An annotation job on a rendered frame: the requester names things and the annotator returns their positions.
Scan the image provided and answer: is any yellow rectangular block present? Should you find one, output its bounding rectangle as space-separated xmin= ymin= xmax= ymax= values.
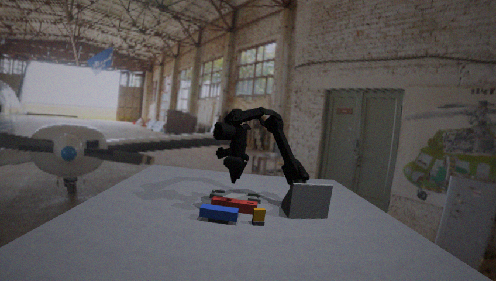
xmin=253 ymin=208 xmax=266 ymax=222

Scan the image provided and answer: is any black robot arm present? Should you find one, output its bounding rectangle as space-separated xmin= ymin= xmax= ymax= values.
xmin=213 ymin=107 xmax=310 ymax=187

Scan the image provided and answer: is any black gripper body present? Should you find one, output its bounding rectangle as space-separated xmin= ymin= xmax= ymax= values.
xmin=223 ymin=140 xmax=249 ymax=167

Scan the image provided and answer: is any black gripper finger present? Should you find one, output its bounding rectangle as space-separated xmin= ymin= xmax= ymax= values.
xmin=237 ymin=162 xmax=247 ymax=179
xmin=225 ymin=165 xmax=242 ymax=184

